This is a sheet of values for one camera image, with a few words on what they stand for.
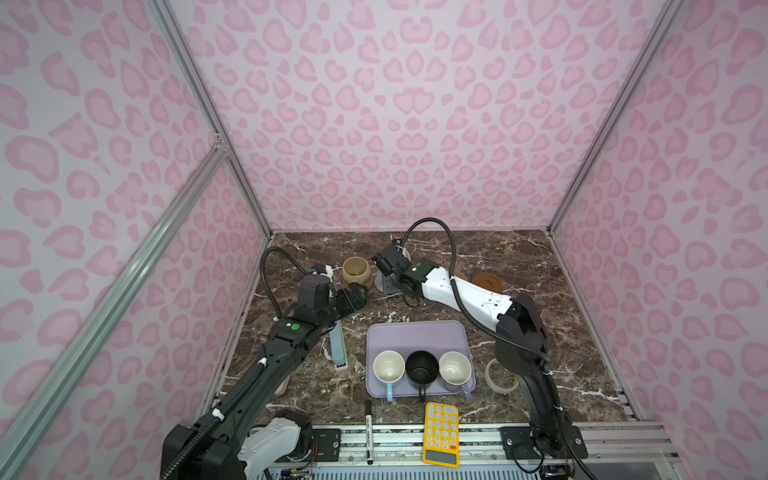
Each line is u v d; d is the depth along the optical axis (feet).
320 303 2.03
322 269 2.44
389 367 2.75
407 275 2.11
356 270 3.37
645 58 2.47
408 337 3.11
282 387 2.64
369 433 2.44
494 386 2.68
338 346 2.79
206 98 2.70
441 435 2.41
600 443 2.43
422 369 2.73
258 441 1.72
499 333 1.65
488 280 3.40
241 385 1.54
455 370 2.75
